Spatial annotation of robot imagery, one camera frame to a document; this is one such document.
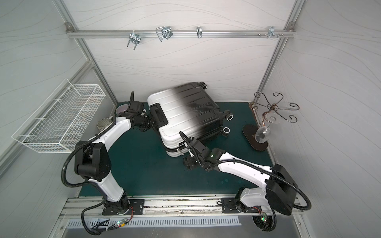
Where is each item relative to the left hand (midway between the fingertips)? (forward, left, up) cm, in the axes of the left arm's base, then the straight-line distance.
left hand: (157, 123), depth 90 cm
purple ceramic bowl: (+21, +33, -9) cm, 40 cm away
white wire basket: (-16, +40, +17) cm, 47 cm away
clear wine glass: (-10, -60, +6) cm, 61 cm away
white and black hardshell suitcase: (+4, -19, +7) cm, 21 cm away
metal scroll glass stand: (+4, -62, -13) cm, 63 cm away
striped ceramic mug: (+8, +42, -10) cm, 44 cm away
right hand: (-20, -20, -4) cm, 29 cm away
